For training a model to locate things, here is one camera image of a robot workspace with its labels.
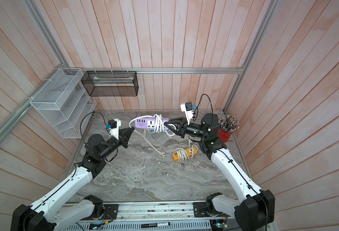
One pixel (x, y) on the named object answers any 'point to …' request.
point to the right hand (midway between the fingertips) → (165, 124)
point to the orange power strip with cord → (180, 154)
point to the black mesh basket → (111, 83)
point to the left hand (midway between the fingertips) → (134, 130)
